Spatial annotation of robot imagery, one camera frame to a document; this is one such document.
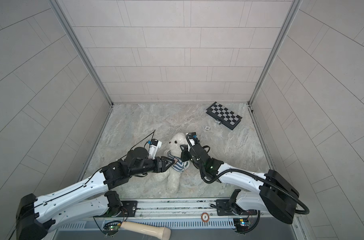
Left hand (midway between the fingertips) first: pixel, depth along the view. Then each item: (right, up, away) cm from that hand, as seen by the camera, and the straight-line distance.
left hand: (175, 163), depth 68 cm
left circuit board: (-28, -27, -4) cm, 39 cm away
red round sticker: (+14, -26, +1) cm, 29 cm away
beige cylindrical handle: (-7, -27, -6) cm, 29 cm away
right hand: (+1, +5, +10) cm, 11 cm away
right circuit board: (+31, -28, 0) cm, 42 cm away
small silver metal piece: (+27, +17, +34) cm, 47 cm away
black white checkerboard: (+31, +22, +37) cm, 53 cm away
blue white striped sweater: (+2, -3, +5) cm, 6 cm away
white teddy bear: (-2, -8, +7) cm, 11 cm away
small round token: (+19, +13, +34) cm, 41 cm away
